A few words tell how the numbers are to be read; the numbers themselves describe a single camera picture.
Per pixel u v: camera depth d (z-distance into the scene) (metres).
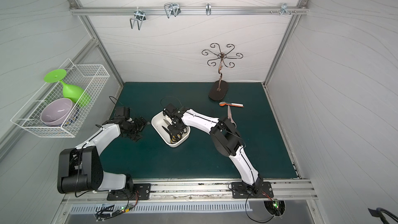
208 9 0.75
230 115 1.02
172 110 0.73
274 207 0.72
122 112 0.72
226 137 0.54
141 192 0.74
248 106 1.10
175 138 0.88
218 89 1.15
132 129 0.76
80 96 0.62
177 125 0.78
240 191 0.74
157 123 0.97
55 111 0.62
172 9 0.76
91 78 0.80
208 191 0.75
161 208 0.70
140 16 0.78
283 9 0.77
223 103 1.08
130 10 0.80
